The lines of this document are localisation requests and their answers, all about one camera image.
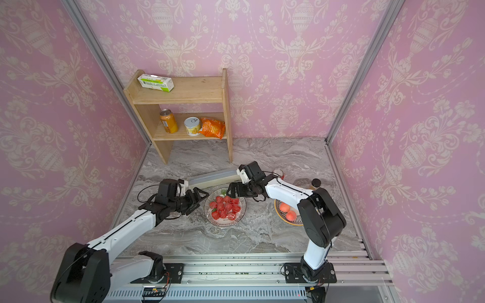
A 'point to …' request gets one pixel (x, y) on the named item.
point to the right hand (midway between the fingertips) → (235, 192)
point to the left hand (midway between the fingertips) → (206, 199)
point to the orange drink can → (168, 120)
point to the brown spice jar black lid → (316, 182)
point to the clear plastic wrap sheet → (223, 211)
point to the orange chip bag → (211, 128)
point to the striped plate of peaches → (288, 213)
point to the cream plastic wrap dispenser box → (212, 179)
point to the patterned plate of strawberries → (221, 222)
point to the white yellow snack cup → (193, 125)
